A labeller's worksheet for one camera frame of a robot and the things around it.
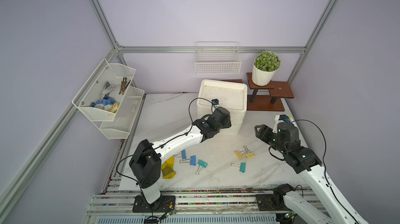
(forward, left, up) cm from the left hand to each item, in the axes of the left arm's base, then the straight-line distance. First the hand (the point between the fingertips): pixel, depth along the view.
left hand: (224, 118), depth 82 cm
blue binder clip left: (-12, +23, -20) cm, 33 cm away
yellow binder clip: (-11, -10, -20) cm, 25 cm away
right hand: (-9, -17, +1) cm, 19 cm away
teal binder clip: (-19, -10, -19) cm, 28 cm away
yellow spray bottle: (-9, -26, +14) cm, 31 cm away
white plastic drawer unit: (+14, -5, +4) cm, 16 cm away
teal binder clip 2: (-17, +12, -20) cm, 29 cm away
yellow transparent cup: (-20, +31, -18) cm, 41 cm away
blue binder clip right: (-15, +17, -20) cm, 30 cm away
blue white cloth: (-1, +56, +14) cm, 57 cm away
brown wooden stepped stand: (+28, -40, -6) cm, 49 cm away
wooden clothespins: (+13, +54, +12) cm, 57 cm away
